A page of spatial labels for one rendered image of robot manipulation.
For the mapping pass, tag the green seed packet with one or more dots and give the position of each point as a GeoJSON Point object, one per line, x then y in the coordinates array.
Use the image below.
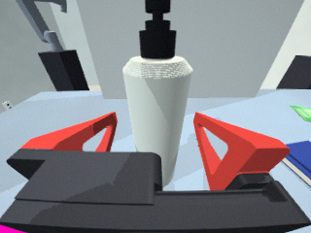
{"type": "Point", "coordinates": [305, 113]}

